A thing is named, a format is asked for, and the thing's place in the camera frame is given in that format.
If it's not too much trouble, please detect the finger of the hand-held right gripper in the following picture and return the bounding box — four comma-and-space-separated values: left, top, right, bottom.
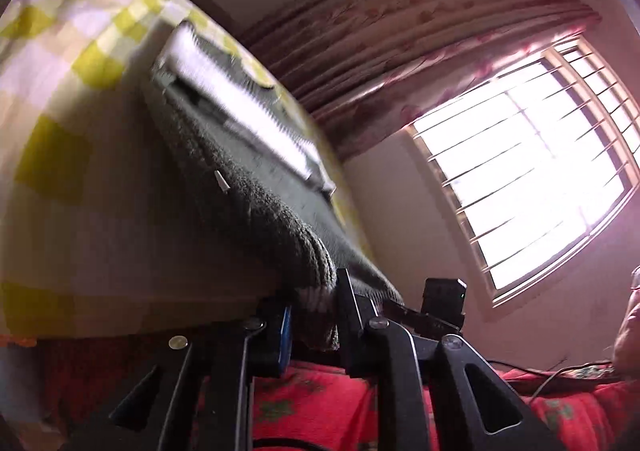
382, 301, 462, 338

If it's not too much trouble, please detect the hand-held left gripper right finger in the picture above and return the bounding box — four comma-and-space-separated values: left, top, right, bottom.
336, 268, 566, 451

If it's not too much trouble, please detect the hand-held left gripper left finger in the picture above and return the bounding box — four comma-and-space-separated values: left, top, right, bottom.
65, 298, 293, 451

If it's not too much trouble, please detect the person's red floral clothing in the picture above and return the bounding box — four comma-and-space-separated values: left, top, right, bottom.
192, 358, 640, 451

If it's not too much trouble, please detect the window with metal grille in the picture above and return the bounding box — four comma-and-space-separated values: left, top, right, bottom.
405, 33, 640, 310

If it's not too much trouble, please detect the person's head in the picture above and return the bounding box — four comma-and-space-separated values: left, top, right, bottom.
614, 265, 640, 368

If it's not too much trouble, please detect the yellow white checkered bedsheet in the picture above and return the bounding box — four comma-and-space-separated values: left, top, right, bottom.
0, 0, 373, 341

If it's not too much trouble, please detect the pink floral curtain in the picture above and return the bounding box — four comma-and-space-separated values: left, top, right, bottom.
237, 0, 602, 162

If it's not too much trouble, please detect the black cable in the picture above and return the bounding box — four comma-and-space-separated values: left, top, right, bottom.
487, 358, 617, 400

